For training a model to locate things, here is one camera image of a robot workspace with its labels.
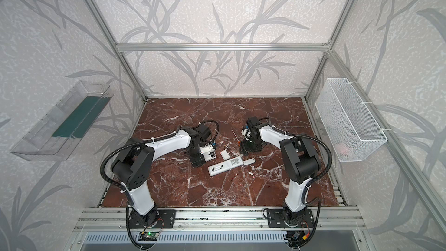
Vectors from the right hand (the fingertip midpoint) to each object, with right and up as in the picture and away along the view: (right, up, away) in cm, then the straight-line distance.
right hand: (245, 146), depth 95 cm
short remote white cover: (-11, -5, -1) cm, 12 cm away
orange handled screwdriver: (-4, +1, +3) cm, 5 cm away
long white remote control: (-11, -9, -7) cm, 16 cm away
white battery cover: (+2, -8, -4) cm, 9 cm away
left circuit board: (-42, -33, -24) cm, 59 cm away
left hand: (-25, -3, -3) cm, 26 cm away
